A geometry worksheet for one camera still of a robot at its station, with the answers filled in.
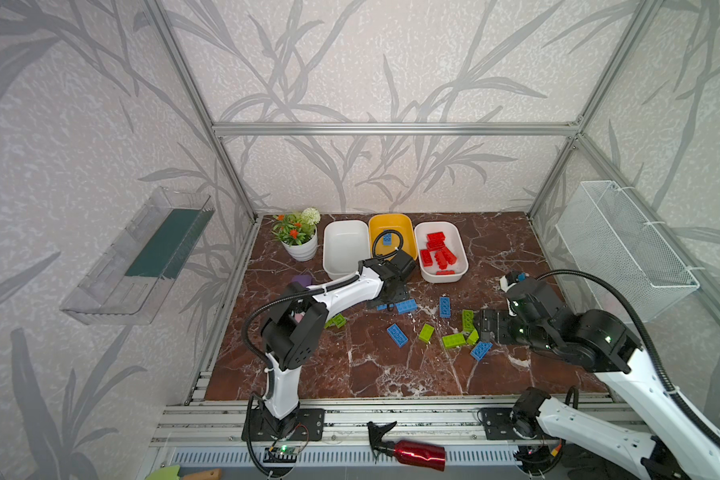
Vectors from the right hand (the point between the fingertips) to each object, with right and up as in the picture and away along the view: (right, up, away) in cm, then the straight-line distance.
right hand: (487, 312), depth 68 cm
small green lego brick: (-11, -11, +21) cm, 26 cm away
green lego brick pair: (-38, -8, +22) cm, 45 cm away
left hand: (-19, +2, +24) cm, 31 cm away
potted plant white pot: (-52, +19, +28) cm, 62 cm away
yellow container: (-22, +19, +13) cm, 32 cm away
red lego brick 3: (-8, +10, +37) cm, 39 cm away
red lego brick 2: (-4, +15, +41) cm, 44 cm away
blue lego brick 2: (-5, -4, +24) cm, 24 cm away
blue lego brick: (-17, -4, +25) cm, 30 cm away
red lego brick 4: (-3, +10, +36) cm, 38 cm away
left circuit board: (-49, -35, +3) cm, 61 cm away
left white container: (-37, +16, +40) cm, 57 cm away
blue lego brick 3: (-20, -12, +21) cm, 31 cm away
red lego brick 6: (-3, +6, +33) cm, 33 cm away
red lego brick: (-3, +18, +44) cm, 47 cm away
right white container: (+2, +16, +40) cm, 43 cm away
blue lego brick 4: (+4, -15, +16) cm, 22 cm away
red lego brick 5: (0, +11, +36) cm, 38 cm away
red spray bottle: (-17, -31, -2) cm, 36 cm away
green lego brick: (-3, -13, +18) cm, 22 cm away
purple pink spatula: (-52, +3, +34) cm, 62 cm away
